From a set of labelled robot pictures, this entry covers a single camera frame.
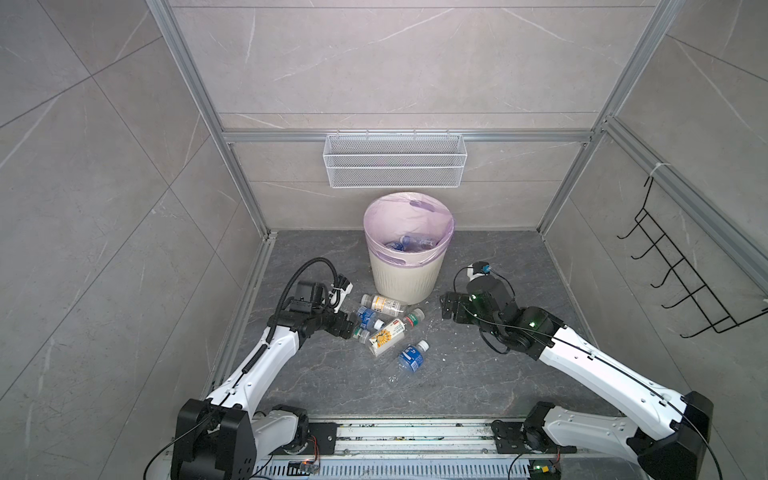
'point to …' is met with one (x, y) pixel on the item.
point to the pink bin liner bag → (408, 229)
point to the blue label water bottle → (410, 360)
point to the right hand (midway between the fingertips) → (452, 298)
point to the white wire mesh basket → (394, 161)
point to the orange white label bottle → (382, 304)
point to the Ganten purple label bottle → (412, 244)
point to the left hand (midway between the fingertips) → (345, 307)
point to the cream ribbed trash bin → (408, 285)
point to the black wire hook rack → (678, 265)
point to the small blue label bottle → (368, 319)
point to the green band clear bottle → (360, 334)
